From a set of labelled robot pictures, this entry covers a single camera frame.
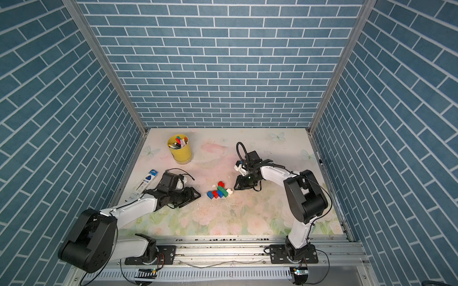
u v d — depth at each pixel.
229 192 0.90
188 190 0.80
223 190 0.89
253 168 0.75
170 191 0.72
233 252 0.75
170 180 0.71
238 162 0.88
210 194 0.89
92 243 0.42
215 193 0.89
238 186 0.89
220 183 0.94
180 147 0.99
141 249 0.62
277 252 0.74
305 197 0.49
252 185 0.81
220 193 0.89
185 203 0.79
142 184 0.94
